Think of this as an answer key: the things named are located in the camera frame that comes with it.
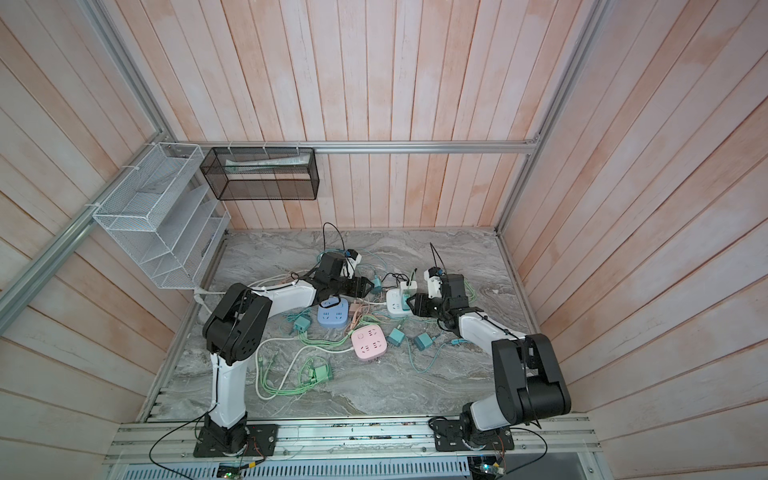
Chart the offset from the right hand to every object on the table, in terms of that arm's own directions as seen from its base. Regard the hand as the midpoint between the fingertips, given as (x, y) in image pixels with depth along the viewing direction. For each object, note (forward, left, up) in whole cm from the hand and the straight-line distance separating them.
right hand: (414, 299), depth 93 cm
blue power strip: (-4, +26, -2) cm, 26 cm away
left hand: (+5, +16, -2) cm, 17 cm away
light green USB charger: (-23, +27, -3) cm, 35 cm away
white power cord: (+4, +74, -4) cm, 74 cm away
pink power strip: (-13, +14, -4) cm, 19 cm away
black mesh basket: (+40, +54, +19) cm, 70 cm away
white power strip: (+3, +6, -4) cm, 8 cm away
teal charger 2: (-8, +35, -2) cm, 36 cm away
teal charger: (+7, +12, -2) cm, 14 cm away
